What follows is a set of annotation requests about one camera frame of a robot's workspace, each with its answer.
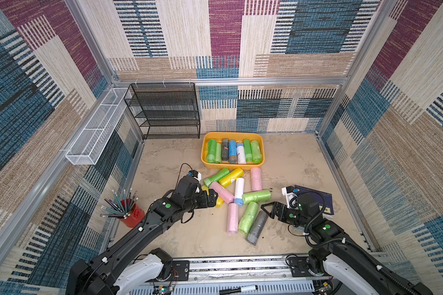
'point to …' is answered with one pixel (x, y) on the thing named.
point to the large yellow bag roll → (205, 151)
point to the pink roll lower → (232, 218)
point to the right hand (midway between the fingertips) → (268, 211)
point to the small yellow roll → (219, 202)
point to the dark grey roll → (225, 145)
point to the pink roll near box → (256, 179)
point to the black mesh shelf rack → (165, 110)
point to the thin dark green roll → (248, 150)
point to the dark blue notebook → (328, 209)
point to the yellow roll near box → (234, 174)
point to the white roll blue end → (239, 192)
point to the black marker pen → (242, 289)
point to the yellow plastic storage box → (239, 137)
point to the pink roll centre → (223, 194)
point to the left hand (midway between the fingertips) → (210, 195)
